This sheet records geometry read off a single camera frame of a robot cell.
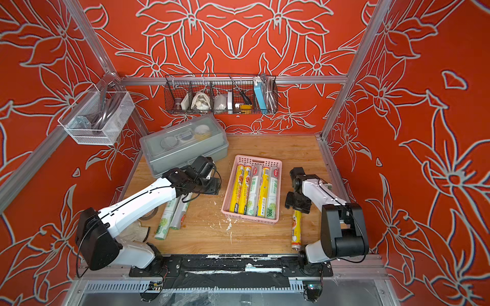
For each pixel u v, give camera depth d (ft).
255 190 2.96
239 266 2.44
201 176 2.04
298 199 2.41
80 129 2.33
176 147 2.90
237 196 2.94
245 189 3.01
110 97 2.57
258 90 2.74
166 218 2.67
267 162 3.26
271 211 2.73
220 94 3.15
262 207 2.80
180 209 2.80
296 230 2.60
